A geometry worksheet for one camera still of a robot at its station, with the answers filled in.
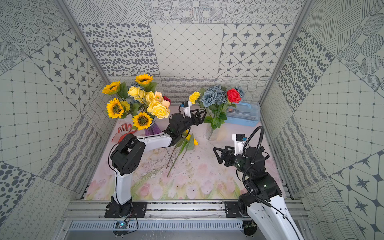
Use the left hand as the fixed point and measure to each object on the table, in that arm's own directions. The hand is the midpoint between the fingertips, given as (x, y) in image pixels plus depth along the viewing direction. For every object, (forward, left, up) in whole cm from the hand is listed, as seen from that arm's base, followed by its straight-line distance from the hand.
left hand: (209, 112), depth 82 cm
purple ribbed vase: (-2, +35, -15) cm, 38 cm away
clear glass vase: (-2, -3, -19) cm, 20 cm away
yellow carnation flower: (+3, +9, +8) cm, 12 cm away
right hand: (-21, -5, -4) cm, 22 cm away
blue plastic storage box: (+18, -29, -19) cm, 39 cm away
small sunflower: (-6, +7, -23) cm, 25 cm away
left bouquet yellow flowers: (0, +38, +9) cm, 39 cm away
